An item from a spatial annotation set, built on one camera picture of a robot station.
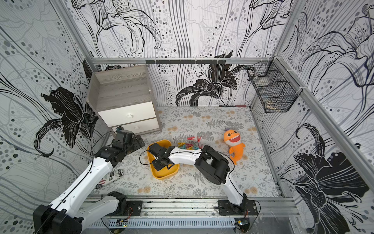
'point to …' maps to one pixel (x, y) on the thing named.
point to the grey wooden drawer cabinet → (123, 98)
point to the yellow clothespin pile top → (180, 144)
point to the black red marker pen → (236, 106)
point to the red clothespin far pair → (193, 138)
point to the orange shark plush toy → (232, 138)
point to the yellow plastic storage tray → (163, 173)
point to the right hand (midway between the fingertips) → (159, 163)
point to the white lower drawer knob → (136, 127)
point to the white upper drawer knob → (129, 116)
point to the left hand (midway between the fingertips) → (139, 145)
